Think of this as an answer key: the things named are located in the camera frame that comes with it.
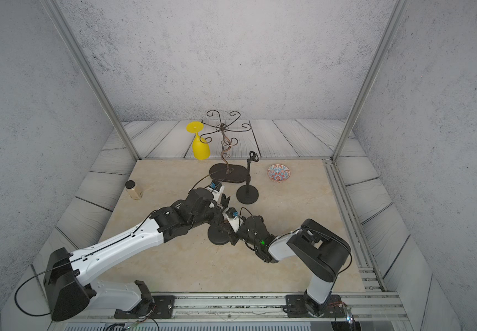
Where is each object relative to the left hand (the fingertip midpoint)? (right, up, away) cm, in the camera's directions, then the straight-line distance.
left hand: (227, 210), depth 76 cm
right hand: (-3, -6, +8) cm, 11 cm away
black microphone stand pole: (+10, +21, +13) cm, 26 cm away
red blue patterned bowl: (+24, +14, +35) cm, 45 cm away
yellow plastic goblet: (-14, +26, +19) cm, 35 cm away
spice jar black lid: (-47, +6, +22) cm, 52 cm away
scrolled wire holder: (-3, +33, +14) cm, 36 cm away
